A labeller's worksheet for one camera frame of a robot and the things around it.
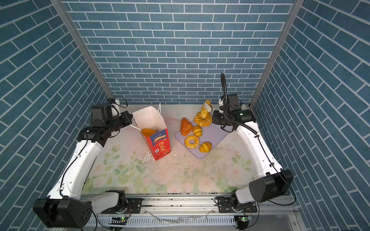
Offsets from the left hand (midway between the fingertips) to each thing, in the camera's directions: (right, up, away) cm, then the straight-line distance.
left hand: (133, 114), depth 75 cm
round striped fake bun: (+39, -21, +16) cm, 47 cm away
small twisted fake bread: (+39, +1, +11) cm, 40 cm away
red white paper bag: (+5, -2, +16) cm, 17 cm away
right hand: (+42, -1, +2) cm, 42 cm away
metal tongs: (+41, +4, +9) cm, 42 cm away
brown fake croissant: (+27, -9, +27) cm, 39 cm away
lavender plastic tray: (+38, -17, +24) cm, 48 cm away
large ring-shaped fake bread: (+38, -5, +30) cm, 49 cm away
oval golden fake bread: (+2, -12, +19) cm, 22 cm away
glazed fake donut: (+31, -21, +19) cm, 41 cm away
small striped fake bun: (+35, -11, +26) cm, 45 cm away
